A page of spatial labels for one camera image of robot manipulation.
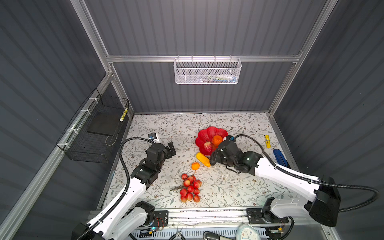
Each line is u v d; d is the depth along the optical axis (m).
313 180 0.43
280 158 0.93
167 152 0.61
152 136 0.67
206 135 1.05
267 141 1.01
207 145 0.96
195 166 0.89
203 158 0.92
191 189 0.77
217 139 0.95
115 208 0.44
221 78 0.92
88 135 0.72
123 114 0.82
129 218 0.56
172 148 0.77
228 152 0.58
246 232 0.68
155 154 0.58
